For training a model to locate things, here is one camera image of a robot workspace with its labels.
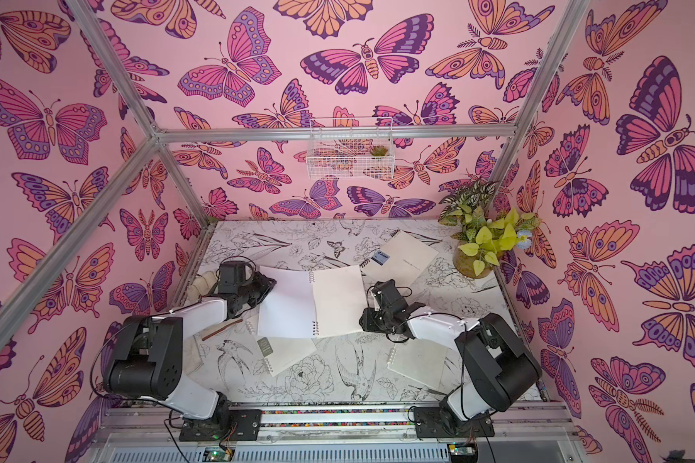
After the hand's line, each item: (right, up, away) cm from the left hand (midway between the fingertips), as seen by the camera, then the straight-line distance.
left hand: (279, 278), depth 95 cm
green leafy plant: (+62, +14, -11) cm, 65 cm away
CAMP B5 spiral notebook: (+42, +6, +12) cm, 44 cm away
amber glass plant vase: (+64, +4, +8) cm, 65 cm away
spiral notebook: (+3, -21, -9) cm, 24 cm away
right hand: (+28, -12, -5) cm, 31 cm away
